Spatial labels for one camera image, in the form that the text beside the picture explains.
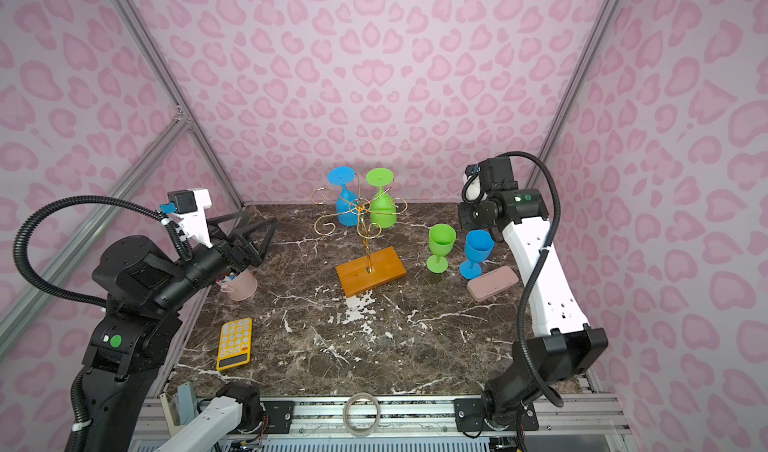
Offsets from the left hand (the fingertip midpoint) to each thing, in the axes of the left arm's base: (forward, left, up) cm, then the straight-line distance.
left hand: (260, 212), depth 53 cm
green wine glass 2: (+20, -21, -23) cm, 37 cm away
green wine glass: (+21, -39, -37) cm, 57 cm away
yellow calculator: (-8, +22, -46) cm, 51 cm away
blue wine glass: (+15, -48, -33) cm, 60 cm away
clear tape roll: (-28, -14, -46) cm, 56 cm away
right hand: (+14, -43, -17) cm, 48 cm away
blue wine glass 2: (+25, -10, -23) cm, 35 cm away
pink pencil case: (+10, -55, -46) cm, 73 cm away
